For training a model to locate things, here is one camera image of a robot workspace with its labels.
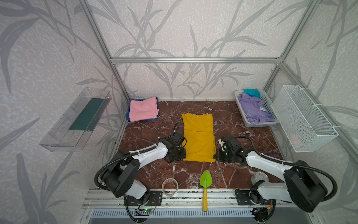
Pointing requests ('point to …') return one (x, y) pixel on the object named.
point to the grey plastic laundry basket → (268, 105)
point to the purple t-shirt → (253, 110)
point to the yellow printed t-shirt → (198, 131)
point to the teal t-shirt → (252, 92)
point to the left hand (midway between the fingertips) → (186, 153)
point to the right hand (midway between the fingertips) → (212, 152)
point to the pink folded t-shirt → (144, 110)
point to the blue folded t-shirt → (147, 109)
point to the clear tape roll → (163, 189)
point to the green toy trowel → (205, 180)
